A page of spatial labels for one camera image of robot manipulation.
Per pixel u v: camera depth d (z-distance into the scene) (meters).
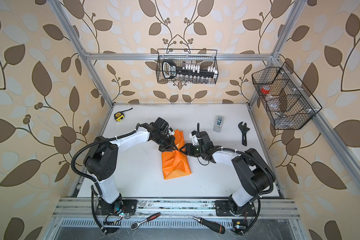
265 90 0.88
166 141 0.80
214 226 0.68
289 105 0.73
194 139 0.85
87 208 0.77
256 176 0.45
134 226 0.69
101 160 0.49
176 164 0.83
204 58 0.91
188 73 0.85
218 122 1.05
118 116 1.11
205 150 0.72
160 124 0.76
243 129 1.05
